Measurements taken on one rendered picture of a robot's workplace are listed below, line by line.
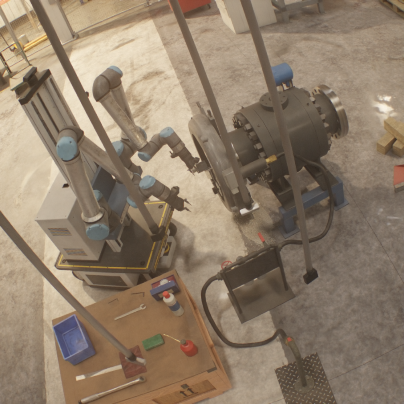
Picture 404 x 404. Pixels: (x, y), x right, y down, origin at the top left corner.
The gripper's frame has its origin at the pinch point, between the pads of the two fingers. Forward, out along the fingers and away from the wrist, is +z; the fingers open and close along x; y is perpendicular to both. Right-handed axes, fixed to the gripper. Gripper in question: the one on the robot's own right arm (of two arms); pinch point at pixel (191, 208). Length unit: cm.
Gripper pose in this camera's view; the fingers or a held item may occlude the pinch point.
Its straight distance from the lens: 269.7
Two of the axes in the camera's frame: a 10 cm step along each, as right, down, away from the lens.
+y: -7.4, 4.2, 5.2
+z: 6.7, 4.8, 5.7
